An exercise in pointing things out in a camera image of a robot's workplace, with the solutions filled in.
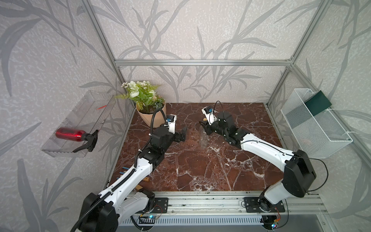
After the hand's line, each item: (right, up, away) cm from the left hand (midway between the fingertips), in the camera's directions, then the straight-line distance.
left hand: (179, 125), depth 78 cm
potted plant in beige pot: (-23, +10, +24) cm, 35 cm away
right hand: (+12, +3, +3) cm, 13 cm away
